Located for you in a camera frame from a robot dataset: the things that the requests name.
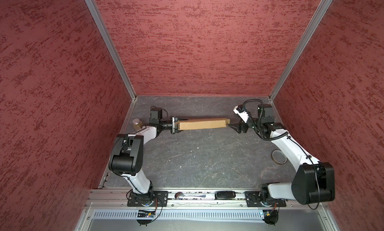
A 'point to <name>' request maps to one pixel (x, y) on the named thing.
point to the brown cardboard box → (203, 123)
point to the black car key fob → (225, 195)
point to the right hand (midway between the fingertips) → (231, 121)
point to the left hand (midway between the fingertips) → (188, 123)
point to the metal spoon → (180, 195)
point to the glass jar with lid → (137, 124)
